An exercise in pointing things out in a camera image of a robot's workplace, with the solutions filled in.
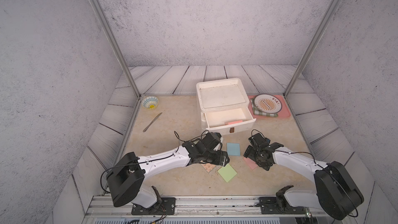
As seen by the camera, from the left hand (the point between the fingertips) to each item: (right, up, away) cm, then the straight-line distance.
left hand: (227, 162), depth 76 cm
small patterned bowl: (-51, +30, +38) cm, 70 cm away
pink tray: (+45, +23, +34) cm, 61 cm away
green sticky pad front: (+1, -8, +6) cm, 10 cm away
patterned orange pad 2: (+5, +19, +6) cm, 21 cm away
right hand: (+16, -2, +11) cm, 20 cm away
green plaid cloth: (+26, +23, +32) cm, 47 cm away
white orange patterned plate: (+35, +29, +38) cm, 60 cm away
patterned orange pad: (-9, -5, +8) cm, 13 cm away
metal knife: (-46, +17, +29) cm, 57 cm away
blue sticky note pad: (+6, +2, +17) cm, 18 cm away
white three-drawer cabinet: (-1, +27, +7) cm, 28 cm away
